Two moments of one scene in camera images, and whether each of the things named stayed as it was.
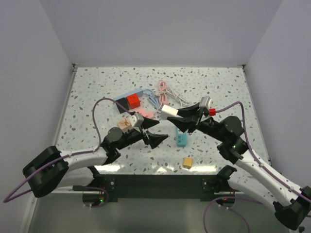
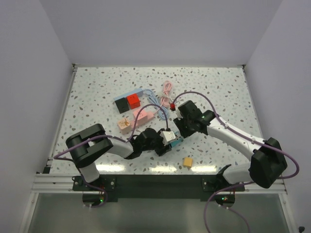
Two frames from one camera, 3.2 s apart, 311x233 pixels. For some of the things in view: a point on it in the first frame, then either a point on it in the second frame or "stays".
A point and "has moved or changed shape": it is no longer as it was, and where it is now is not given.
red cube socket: (134, 101) stays
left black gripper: (153, 140) -> (163, 149)
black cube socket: (123, 101) stays
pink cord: (163, 89) has moved or changed shape
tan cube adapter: (187, 162) stays
